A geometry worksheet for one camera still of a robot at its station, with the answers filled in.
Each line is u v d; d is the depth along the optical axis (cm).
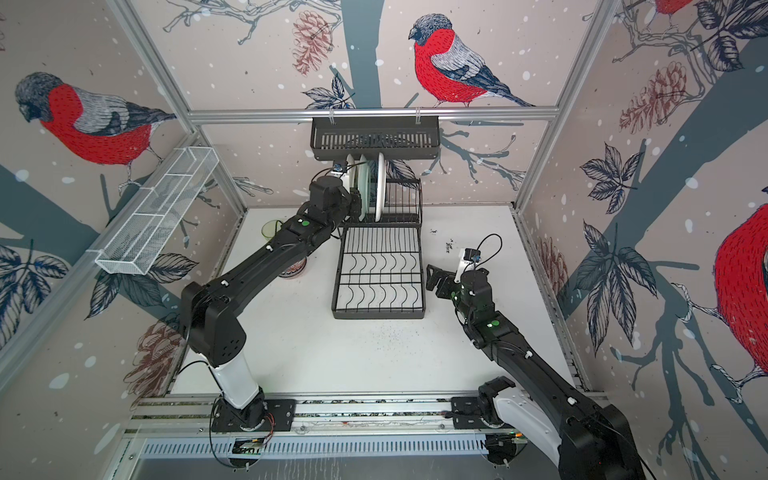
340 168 70
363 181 79
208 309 45
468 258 70
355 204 75
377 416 75
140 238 73
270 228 104
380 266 101
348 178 72
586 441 39
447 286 72
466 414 73
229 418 73
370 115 96
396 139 107
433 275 73
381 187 76
